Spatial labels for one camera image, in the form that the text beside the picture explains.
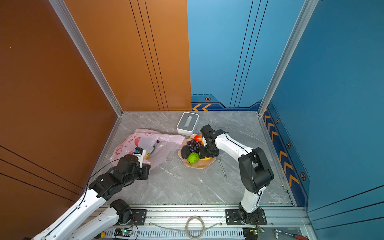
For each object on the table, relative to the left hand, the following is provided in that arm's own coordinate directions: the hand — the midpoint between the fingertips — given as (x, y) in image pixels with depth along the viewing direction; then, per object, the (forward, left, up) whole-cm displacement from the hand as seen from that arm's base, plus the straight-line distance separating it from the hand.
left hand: (152, 164), depth 78 cm
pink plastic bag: (+15, +6, +2) cm, 16 cm away
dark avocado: (+12, -16, -6) cm, 21 cm away
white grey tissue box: (+38, -16, -12) cm, 43 cm away
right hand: (+10, -28, -8) cm, 31 cm away
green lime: (+7, -21, -6) cm, 24 cm away
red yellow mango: (+21, -24, -5) cm, 32 cm away
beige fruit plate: (+6, -26, -11) cm, 29 cm away
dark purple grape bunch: (+15, -22, -6) cm, 27 cm away
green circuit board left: (-28, +11, -15) cm, 33 cm away
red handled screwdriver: (-29, -71, -13) cm, 78 cm away
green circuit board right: (-27, -52, -13) cm, 60 cm away
